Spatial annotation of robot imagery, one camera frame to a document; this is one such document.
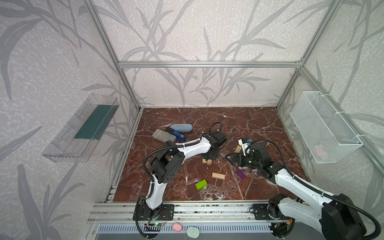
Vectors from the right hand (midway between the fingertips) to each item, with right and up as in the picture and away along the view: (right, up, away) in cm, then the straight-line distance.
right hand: (230, 152), depth 83 cm
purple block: (+7, -13, +3) cm, 15 cm away
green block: (-16, -18, -1) cm, 24 cm away
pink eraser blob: (-27, -31, -15) cm, 44 cm away
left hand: (-8, -3, +9) cm, 12 cm away
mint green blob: (-20, -33, -16) cm, 42 cm away
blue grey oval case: (-30, +13, +22) cm, 39 cm away
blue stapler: (-31, +7, +16) cm, 36 cm away
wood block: (-12, -7, +6) cm, 15 cm away
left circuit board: (-40, -34, -11) cm, 54 cm away
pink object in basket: (+43, +3, -9) cm, 44 cm away
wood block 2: (-6, -14, +2) cm, 16 cm away
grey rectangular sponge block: (-42, +7, +17) cm, 46 cm away
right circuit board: (+23, -36, -9) cm, 44 cm away
